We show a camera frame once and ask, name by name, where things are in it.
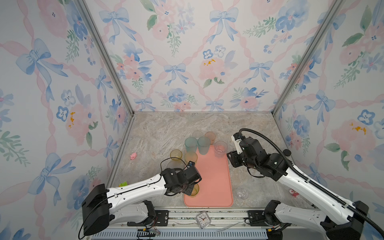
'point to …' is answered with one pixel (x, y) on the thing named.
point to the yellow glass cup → (175, 153)
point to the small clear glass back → (197, 134)
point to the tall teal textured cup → (190, 144)
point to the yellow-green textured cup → (190, 156)
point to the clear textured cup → (220, 148)
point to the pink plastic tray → (215, 189)
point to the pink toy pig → (133, 156)
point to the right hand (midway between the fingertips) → (229, 153)
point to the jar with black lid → (287, 152)
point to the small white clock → (203, 219)
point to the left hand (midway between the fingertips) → (190, 185)
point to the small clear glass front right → (242, 194)
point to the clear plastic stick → (226, 228)
